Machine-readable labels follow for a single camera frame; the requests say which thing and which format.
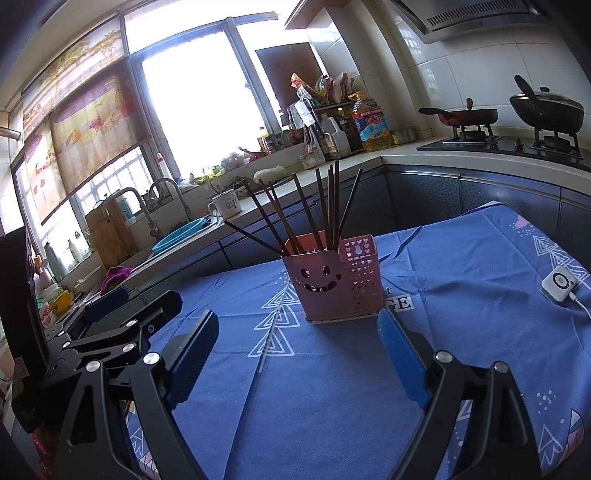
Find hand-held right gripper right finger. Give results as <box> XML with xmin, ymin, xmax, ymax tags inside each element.
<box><xmin>376</xmin><ymin>307</ymin><xmax>542</xmax><ymax>480</ymax></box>

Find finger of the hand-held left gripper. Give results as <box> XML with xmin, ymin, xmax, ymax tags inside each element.
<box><xmin>44</xmin><ymin>290</ymin><xmax>183</xmax><ymax>385</ymax></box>
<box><xmin>46</xmin><ymin>286</ymin><xmax>131</xmax><ymax>350</ymax></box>

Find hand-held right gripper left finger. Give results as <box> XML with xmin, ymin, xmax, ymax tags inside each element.
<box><xmin>54</xmin><ymin>309</ymin><xmax>220</xmax><ymax>480</ymax></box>

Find pink plastic utensil holder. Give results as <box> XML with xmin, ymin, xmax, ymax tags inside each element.
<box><xmin>281</xmin><ymin>234</ymin><xmax>385</xmax><ymax>324</ymax></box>

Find bunch of brown chopsticks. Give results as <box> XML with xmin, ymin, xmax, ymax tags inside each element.
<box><xmin>224</xmin><ymin>159</ymin><xmax>363</xmax><ymax>257</ymax></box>

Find pink cloth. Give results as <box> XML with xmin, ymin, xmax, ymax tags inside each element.
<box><xmin>100</xmin><ymin>265</ymin><xmax>134</xmax><ymax>294</ymax></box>

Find steel sink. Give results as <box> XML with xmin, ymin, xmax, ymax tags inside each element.
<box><xmin>69</xmin><ymin>215</ymin><xmax>227</xmax><ymax>296</ymax></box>

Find wooden cutting board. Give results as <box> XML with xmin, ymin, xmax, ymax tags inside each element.
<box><xmin>85</xmin><ymin>196</ymin><xmax>139</xmax><ymax>271</ymax></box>

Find blue plastic basin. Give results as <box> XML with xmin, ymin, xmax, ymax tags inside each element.
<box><xmin>151</xmin><ymin>218</ymin><xmax>208</xmax><ymax>254</ymax></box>

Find steel faucet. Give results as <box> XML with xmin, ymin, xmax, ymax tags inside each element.
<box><xmin>148</xmin><ymin>178</ymin><xmax>192</xmax><ymax>222</ymax></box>
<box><xmin>102</xmin><ymin>187</ymin><xmax>160</xmax><ymax>238</ymax></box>

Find blue printed tablecloth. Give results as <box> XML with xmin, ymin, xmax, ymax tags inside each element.
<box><xmin>124</xmin><ymin>200</ymin><xmax>591</xmax><ymax>480</ymax></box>

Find white mug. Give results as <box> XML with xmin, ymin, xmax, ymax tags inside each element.
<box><xmin>208</xmin><ymin>191</ymin><xmax>243</xmax><ymax>220</ymax></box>

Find grey base cabinets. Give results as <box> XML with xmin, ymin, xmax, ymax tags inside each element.
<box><xmin>9</xmin><ymin>166</ymin><xmax>591</xmax><ymax>416</ymax></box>

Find white square device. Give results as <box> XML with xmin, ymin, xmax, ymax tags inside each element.
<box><xmin>541</xmin><ymin>265</ymin><xmax>577</xmax><ymax>303</ymax></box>

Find fruit print roller blind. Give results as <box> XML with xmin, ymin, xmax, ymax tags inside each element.
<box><xmin>14</xmin><ymin>21</ymin><xmax>153</xmax><ymax>227</ymax></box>

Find row of small jars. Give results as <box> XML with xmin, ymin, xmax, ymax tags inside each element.
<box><xmin>259</xmin><ymin>131</ymin><xmax>296</xmax><ymax>153</ymax></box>

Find white plastic jug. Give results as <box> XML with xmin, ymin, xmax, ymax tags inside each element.
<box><xmin>320</xmin><ymin>115</ymin><xmax>352</xmax><ymax>158</ymax></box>

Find yellow cooking oil bottle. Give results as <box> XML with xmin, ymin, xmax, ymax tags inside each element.
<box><xmin>352</xmin><ymin>97</ymin><xmax>392</xmax><ymax>153</ymax></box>

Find black gas stove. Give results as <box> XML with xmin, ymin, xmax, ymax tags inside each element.
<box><xmin>417</xmin><ymin>131</ymin><xmax>591</xmax><ymax>172</ymax></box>

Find steel cleaver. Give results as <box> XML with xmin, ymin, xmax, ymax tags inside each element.
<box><xmin>288</xmin><ymin>99</ymin><xmax>317</xmax><ymax>130</ymax></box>

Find red frying pan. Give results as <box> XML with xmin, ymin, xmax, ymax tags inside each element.
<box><xmin>418</xmin><ymin>98</ymin><xmax>499</xmax><ymax>127</ymax></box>

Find orange packet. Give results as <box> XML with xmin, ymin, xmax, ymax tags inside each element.
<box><xmin>290</xmin><ymin>72</ymin><xmax>315</xmax><ymax>100</ymax></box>

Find dark brown board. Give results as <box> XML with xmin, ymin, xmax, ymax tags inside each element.
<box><xmin>255</xmin><ymin>42</ymin><xmax>326</xmax><ymax>114</ymax></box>

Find row of snack packets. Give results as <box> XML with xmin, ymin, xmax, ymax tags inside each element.
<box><xmin>314</xmin><ymin>71</ymin><xmax>365</xmax><ymax>104</ymax></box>

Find black wok with lid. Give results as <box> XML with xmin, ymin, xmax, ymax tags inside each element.
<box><xmin>509</xmin><ymin>75</ymin><xmax>586</xmax><ymax>134</ymax></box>

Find steel range hood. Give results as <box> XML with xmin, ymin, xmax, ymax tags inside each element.
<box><xmin>394</xmin><ymin>0</ymin><xmax>566</xmax><ymax>44</ymax></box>

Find wooden wall cabinet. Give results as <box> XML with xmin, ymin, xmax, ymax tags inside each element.
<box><xmin>284</xmin><ymin>0</ymin><xmax>342</xmax><ymax>31</ymax></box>

